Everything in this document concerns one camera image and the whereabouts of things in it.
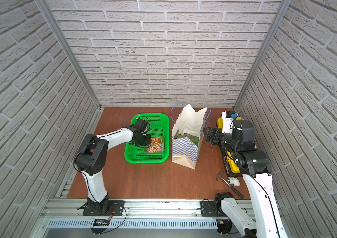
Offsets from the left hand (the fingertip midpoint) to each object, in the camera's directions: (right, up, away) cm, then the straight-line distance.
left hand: (146, 139), depth 98 cm
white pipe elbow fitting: (+53, -21, -17) cm, 59 cm away
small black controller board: (-18, -39, -26) cm, 50 cm away
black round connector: (+43, -38, -29) cm, 65 cm away
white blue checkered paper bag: (+25, -5, -18) cm, 31 cm away
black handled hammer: (+46, -20, -14) cm, 52 cm away
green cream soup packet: (+8, -4, -4) cm, 9 cm away
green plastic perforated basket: (+8, +10, +8) cm, 15 cm away
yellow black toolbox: (+49, -11, -24) cm, 55 cm away
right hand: (+37, +8, -33) cm, 50 cm away
